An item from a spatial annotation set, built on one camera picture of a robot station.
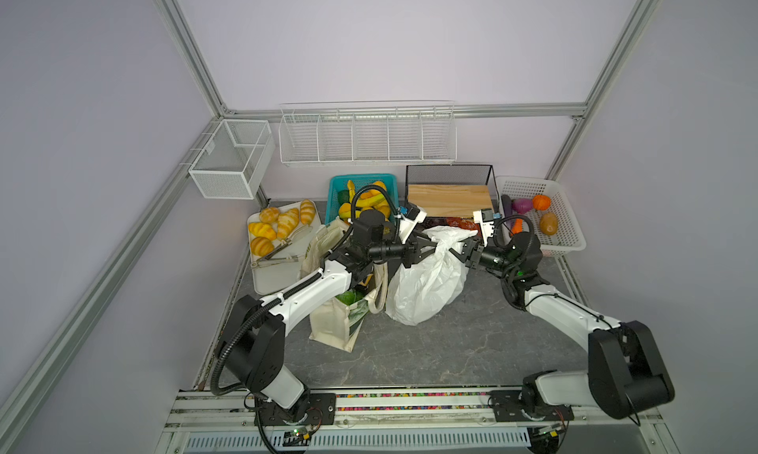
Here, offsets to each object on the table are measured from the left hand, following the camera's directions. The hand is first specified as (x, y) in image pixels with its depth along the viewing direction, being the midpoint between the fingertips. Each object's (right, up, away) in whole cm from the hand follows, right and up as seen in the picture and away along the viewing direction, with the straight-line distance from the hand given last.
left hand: (438, 248), depth 73 cm
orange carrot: (+35, +5, +35) cm, 50 cm away
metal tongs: (-55, -6, +31) cm, 63 cm away
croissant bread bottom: (-57, -1, +29) cm, 64 cm away
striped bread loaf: (-51, +7, +38) cm, 64 cm away
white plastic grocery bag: (-5, -12, +5) cm, 14 cm away
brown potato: (+47, +7, +35) cm, 58 cm away
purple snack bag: (+3, +7, +32) cm, 33 cm away
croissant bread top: (-58, +10, +39) cm, 71 cm away
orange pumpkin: (+46, +15, +40) cm, 63 cm away
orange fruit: (-19, +18, +40) cm, 48 cm away
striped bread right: (-45, +11, +42) cm, 63 cm away
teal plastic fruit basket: (-32, +23, +42) cm, 58 cm away
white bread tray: (-49, -10, +27) cm, 57 cm away
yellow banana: (-17, +15, +39) cm, 45 cm away
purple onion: (+38, +13, +39) cm, 56 cm away
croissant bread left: (-61, +4, +35) cm, 71 cm away
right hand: (+1, +1, +1) cm, 2 cm away
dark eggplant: (+33, +12, +39) cm, 52 cm away
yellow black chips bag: (-19, -10, +8) cm, 23 cm away
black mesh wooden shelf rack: (+9, +18, +29) cm, 36 cm away
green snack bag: (-23, -13, +5) cm, 27 cm away
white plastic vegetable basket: (+50, +2, +29) cm, 58 cm away
